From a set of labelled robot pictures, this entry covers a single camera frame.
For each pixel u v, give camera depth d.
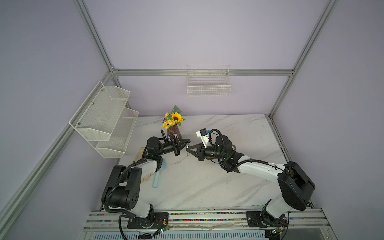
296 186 0.44
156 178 0.87
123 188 0.45
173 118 0.87
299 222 0.75
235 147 0.93
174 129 0.91
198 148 0.70
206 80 0.95
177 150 0.75
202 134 0.69
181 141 0.78
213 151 0.68
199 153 0.70
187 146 0.75
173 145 0.74
